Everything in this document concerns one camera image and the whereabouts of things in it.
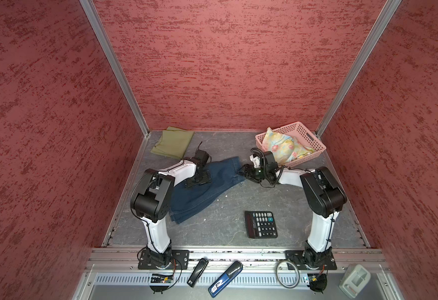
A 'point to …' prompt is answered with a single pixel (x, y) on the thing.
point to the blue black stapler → (222, 282)
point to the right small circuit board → (317, 282)
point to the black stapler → (198, 272)
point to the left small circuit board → (159, 278)
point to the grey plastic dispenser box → (354, 279)
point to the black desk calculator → (260, 224)
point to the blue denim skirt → (186, 200)
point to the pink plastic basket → (298, 130)
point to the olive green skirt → (174, 142)
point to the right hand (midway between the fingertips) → (240, 177)
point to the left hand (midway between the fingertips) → (200, 185)
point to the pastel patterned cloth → (282, 149)
